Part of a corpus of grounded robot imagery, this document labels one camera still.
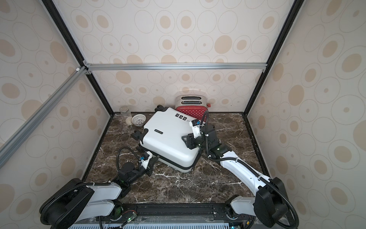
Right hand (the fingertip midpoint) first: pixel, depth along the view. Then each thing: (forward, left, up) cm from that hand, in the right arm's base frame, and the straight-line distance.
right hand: (191, 136), depth 80 cm
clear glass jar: (+24, +48, -5) cm, 55 cm away
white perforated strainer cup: (+27, +43, -17) cm, 53 cm away
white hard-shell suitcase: (-1, +17, +1) cm, 17 cm away
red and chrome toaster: (+29, -2, -4) cm, 30 cm away
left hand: (-9, +18, -10) cm, 22 cm away
